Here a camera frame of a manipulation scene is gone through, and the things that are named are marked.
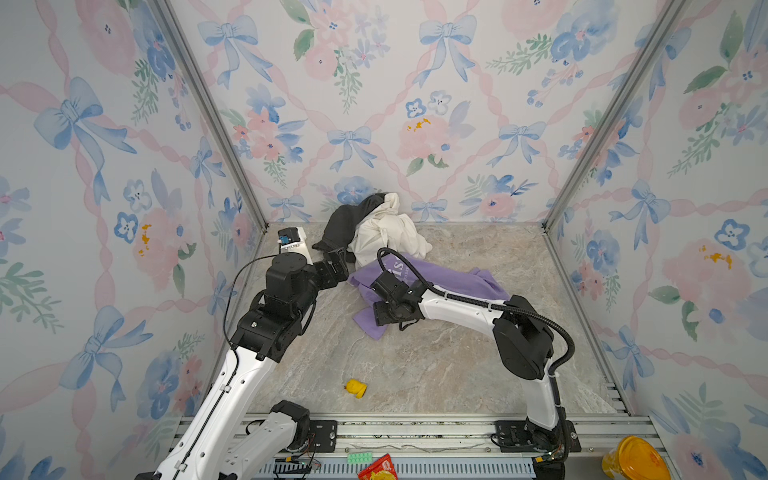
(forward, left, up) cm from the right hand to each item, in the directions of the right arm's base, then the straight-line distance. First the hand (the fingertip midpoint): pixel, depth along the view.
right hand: (383, 312), depth 91 cm
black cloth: (+25, +14, +13) cm, 32 cm away
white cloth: (+23, -1, +13) cm, 27 cm away
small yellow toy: (-21, +7, -2) cm, 22 cm away
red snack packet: (-39, -1, -3) cm, 39 cm away
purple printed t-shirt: (+13, -31, -2) cm, 33 cm away
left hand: (-1, +12, +30) cm, 32 cm away
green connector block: (-37, +4, -3) cm, 37 cm away
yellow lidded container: (-37, -55, +4) cm, 66 cm away
